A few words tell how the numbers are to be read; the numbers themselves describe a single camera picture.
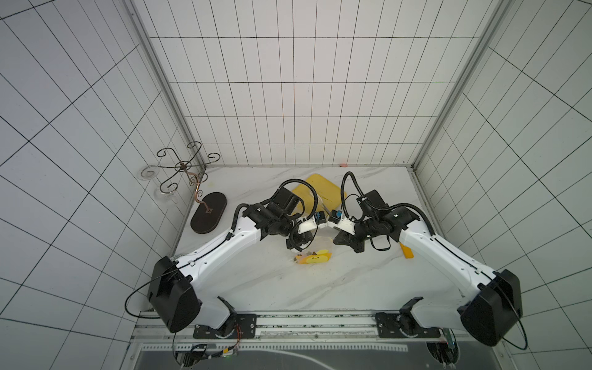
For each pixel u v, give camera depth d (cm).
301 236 65
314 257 83
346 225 67
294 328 74
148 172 73
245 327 73
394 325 72
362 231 65
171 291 39
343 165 122
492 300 39
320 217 63
